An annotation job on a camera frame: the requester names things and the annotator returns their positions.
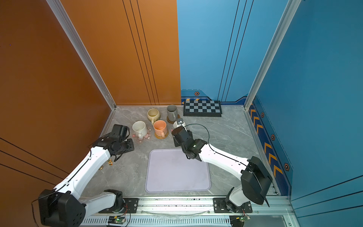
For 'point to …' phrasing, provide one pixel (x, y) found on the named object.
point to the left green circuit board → (116, 219)
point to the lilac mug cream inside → (176, 125)
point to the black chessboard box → (204, 108)
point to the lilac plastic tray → (168, 170)
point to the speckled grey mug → (172, 112)
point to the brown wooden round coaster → (178, 117)
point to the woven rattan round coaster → (160, 137)
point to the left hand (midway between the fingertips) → (131, 144)
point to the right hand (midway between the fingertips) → (180, 132)
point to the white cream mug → (140, 128)
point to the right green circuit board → (238, 221)
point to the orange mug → (160, 127)
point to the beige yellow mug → (153, 114)
